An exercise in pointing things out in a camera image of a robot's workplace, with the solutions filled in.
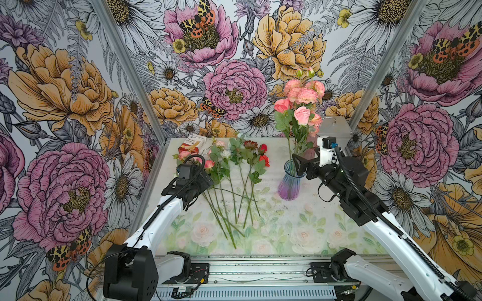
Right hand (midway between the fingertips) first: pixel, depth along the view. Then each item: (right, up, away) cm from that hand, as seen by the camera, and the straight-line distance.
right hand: (302, 156), depth 69 cm
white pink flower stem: (-32, 0, +40) cm, 51 cm away
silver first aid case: (+31, +17, +40) cm, 53 cm away
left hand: (-39, -15, +17) cm, 45 cm away
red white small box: (-53, +7, +46) cm, 71 cm away
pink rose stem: (-40, -5, +35) cm, 53 cm away
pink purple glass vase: (+2, -16, +28) cm, 32 cm away
